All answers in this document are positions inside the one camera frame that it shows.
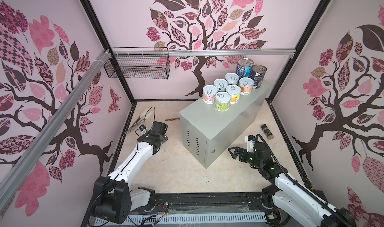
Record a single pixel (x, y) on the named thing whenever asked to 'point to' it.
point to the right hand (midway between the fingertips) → (233, 149)
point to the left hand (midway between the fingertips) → (156, 142)
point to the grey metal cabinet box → (205, 132)
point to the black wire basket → (139, 62)
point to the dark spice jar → (267, 132)
